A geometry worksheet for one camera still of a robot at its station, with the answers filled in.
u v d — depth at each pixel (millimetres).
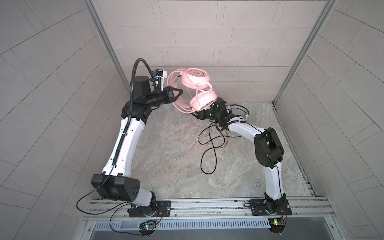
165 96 579
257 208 709
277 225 683
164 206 721
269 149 526
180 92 653
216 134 989
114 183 377
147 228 643
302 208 723
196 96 495
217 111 724
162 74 596
